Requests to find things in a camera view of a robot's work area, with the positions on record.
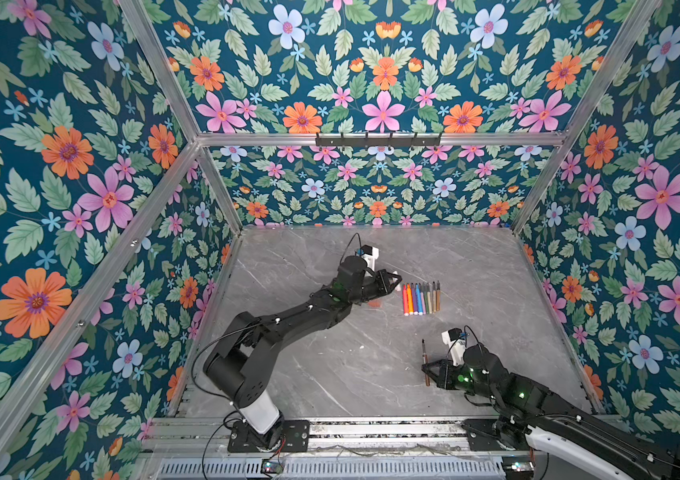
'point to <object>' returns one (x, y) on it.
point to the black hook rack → (377, 141)
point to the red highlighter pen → (406, 300)
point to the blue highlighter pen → (417, 297)
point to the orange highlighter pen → (410, 300)
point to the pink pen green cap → (423, 303)
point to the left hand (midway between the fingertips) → (406, 272)
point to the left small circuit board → (272, 467)
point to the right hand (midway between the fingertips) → (420, 370)
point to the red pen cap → (375, 303)
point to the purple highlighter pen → (412, 298)
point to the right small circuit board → (518, 467)
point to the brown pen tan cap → (434, 297)
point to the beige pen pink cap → (429, 298)
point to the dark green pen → (425, 299)
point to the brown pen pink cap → (425, 361)
